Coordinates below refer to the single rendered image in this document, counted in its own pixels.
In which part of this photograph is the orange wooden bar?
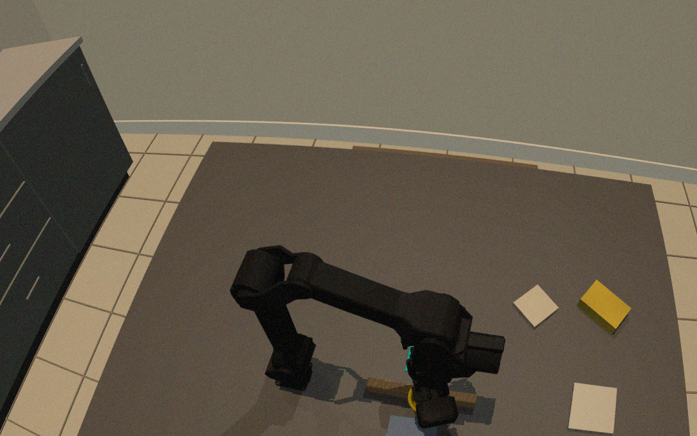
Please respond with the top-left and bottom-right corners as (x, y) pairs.
(366, 377), (478, 408)

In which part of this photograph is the yellow rectangular block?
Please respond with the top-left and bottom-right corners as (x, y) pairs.
(577, 279), (631, 335)

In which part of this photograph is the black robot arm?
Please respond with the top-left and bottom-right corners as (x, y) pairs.
(230, 245), (505, 391)

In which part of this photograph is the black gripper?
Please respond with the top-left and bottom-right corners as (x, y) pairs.
(406, 347), (458, 428)

